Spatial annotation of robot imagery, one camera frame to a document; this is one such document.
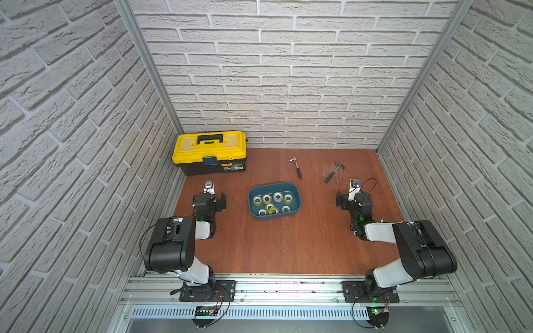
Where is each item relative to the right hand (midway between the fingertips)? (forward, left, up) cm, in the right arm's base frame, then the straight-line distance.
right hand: (352, 191), depth 94 cm
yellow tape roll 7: (-4, +31, -6) cm, 32 cm away
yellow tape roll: (0, +45, -5) cm, 45 cm away
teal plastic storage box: (+8, +31, -6) cm, 33 cm away
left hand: (+5, +65, +1) cm, 65 cm away
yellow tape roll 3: (+1, +30, -6) cm, 30 cm away
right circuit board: (-46, +3, -8) cm, 47 cm away
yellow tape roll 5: (-6, +37, -4) cm, 38 cm away
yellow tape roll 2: (+1, +40, -4) cm, 40 cm away
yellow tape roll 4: (-3, +39, -5) cm, 40 cm away
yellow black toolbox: (+20, +65, +10) cm, 69 cm away
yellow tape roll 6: (-5, +42, -5) cm, 43 cm away
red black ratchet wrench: (+19, +23, -6) cm, 30 cm away
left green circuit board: (-41, +64, -9) cm, 76 cm away
